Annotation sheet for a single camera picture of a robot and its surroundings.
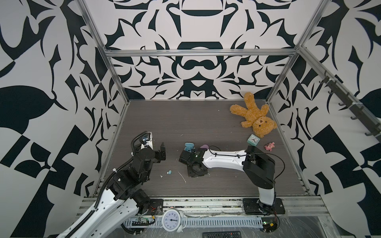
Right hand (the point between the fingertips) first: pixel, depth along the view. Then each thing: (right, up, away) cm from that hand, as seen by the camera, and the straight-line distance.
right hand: (191, 173), depth 85 cm
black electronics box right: (+37, -19, -14) cm, 44 cm away
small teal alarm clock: (+40, +17, +11) cm, 45 cm away
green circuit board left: (-23, -17, -15) cm, 32 cm away
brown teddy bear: (+46, +26, +11) cm, 54 cm away
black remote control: (+14, -20, -19) cm, 31 cm away
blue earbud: (-12, +1, 0) cm, 12 cm away
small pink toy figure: (+48, +14, +8) cm, 51 cm away
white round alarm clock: (-8, -15, -16) cm, 24 cm away
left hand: (-19, +20, -14) cm, 31 cm away
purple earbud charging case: (+9, +13, +9) cm, 18 cm away
